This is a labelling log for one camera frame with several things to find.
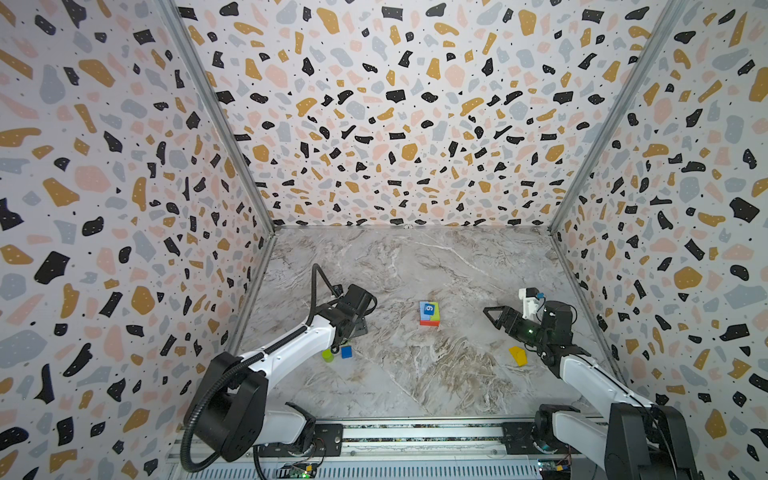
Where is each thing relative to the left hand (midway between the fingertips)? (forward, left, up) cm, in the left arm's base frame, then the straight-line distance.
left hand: (352, 321), depth 87 cm
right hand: (+1, -40, +4) cm, 40 cm away
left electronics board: (-34, +9, -7) cm, 36 cm away
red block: (+2, -25, -7) cm, 26 cm away
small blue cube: (-6, +2, -7) cm, 10 cm away
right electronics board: (-35, -51, -8) cm, 62 cm away
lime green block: (+4, -25, -4) cm, 26 cm away
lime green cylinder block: (-8, +7, -5) cm, 12 cm away
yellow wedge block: (-8, -49, -6) cm, 50 cm away
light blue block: (+4, -21, -4) cm, 22 cm away
